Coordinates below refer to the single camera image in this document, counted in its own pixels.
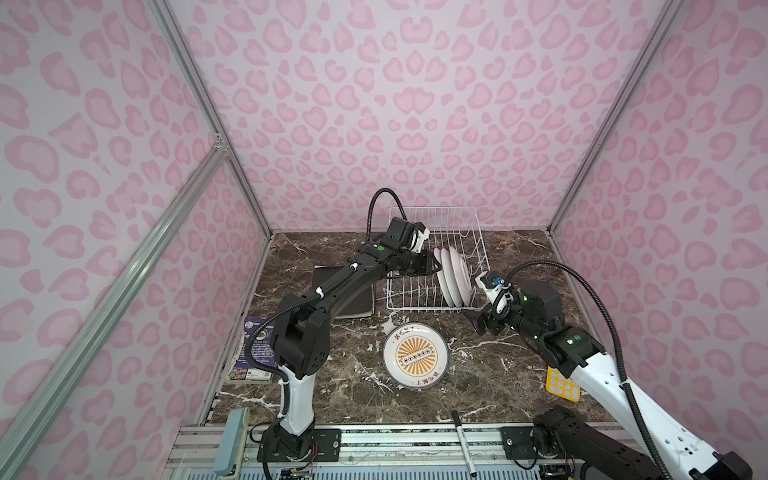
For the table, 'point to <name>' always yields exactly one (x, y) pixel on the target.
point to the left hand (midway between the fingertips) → (441, 263)
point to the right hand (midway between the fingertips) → (479, 295)
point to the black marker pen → (463, 440)
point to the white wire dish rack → (460, 257)
